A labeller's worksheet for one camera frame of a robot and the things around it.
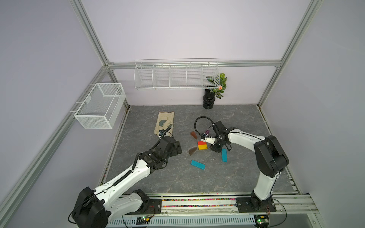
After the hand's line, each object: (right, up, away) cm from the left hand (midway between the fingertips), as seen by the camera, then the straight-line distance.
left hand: (173, 146), depth 81 cm
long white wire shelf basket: (0, +48, +18) cm, 51 cm away
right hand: (+26, -2, +15) cm, 30 cm away
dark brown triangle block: (+11, -5, +13) cm, 18 cm away
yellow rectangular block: (+18, -3, +13) cm, 23 cm away
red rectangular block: (+17, +1, +9) cm, 19 cm away
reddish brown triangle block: (+13, +5, +19) cm, 23 cm away
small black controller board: (-15, -36, -9) cm, 40 cm away
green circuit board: (+46, -37, -9) cm, 59 cm away
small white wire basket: (-45, +21, +3) cm, 50 cm away
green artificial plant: (+28, +39, +9) cm, 49 cm away
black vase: (+25, +32, +33) cm, 53 cm away
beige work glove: (-10, +15, +28) cm, 33 cm away
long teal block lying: (+15, -13, +8) cm, 21 cm away
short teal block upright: (+32, -8, +10) cm, 35 cm away
